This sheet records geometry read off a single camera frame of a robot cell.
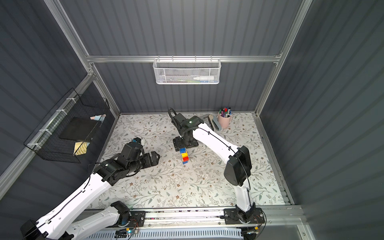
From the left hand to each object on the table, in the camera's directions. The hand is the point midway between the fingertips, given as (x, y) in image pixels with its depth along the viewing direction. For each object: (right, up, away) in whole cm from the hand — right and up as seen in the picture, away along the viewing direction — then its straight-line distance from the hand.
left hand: (154, 159), depth 74 cm
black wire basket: (-43, +11, -12) cm, 46 cm away
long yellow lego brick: (+14, +1, +8) cm, 16 cm away
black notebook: (-39, +16, +1) cm, 42 cm away
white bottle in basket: (+26, +47, +19) cm, 58 cm away
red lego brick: (+15, -2, +9) cm, 18 cm away
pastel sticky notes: (-34, +22, +10) cm, 42 cm away
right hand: (+13, +4, +6) cm, 15 cm away
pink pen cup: (+42, +24, +31) cm, 57 cm away
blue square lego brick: (+15, -5, +17) cm, 23 cm away
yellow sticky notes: (-27, +8, -14) cm, 31 cm away
